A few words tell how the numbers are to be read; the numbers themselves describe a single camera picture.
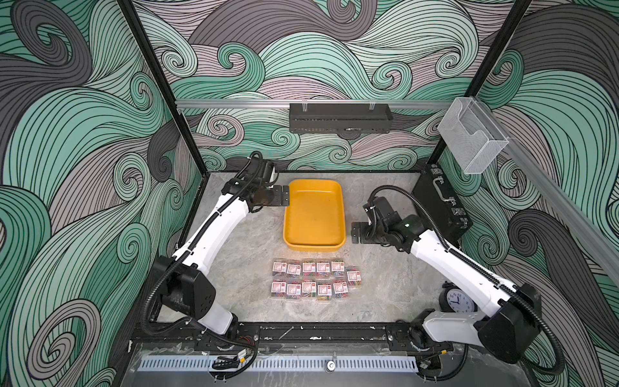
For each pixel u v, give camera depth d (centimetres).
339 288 81
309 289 81
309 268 86
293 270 86
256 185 56
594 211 54
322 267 86
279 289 81
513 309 39
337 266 86
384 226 59
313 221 100
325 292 80
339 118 96
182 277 41
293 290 81
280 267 86
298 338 74
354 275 84
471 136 78
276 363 70
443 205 83
